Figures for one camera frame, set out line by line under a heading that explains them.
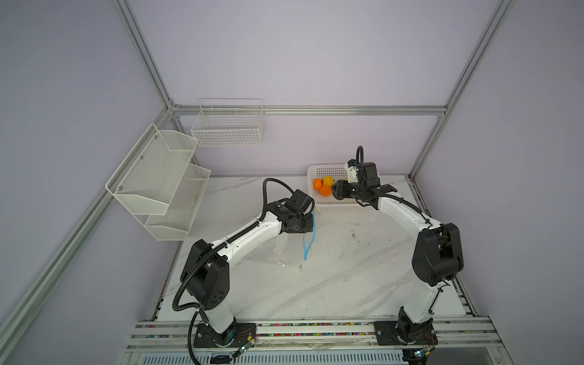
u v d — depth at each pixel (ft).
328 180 3.64
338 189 2.76
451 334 2.46
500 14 2.26
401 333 2.21
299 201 2.13
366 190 2.30
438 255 1.61
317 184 3.64
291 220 1.97
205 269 1.47
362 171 2.32
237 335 2.42
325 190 3.48
